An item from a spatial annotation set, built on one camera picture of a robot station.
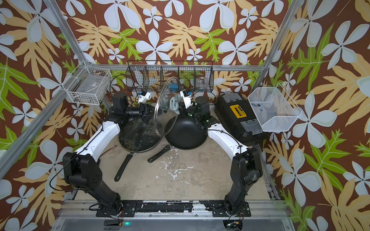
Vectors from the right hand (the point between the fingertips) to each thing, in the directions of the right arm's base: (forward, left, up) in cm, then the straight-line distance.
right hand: (175, 104), depth 79 cm
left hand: (-9, +7, +4) cm, 12 cm away
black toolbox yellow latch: (+5, -39, -15) cm, 42 cm away
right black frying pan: (+1, -4, -28) cm, 29 cm away
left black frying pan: (-25, +29, -23) cm, 44 cm away
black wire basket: (+28, +5, 0) cm, 29 cm away
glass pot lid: (-4, +25, -23) cm, 34 cm away
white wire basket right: (0, -59, -6) cm, 59 cm away
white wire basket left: (+14, +53, +3) cm, 55 cm away
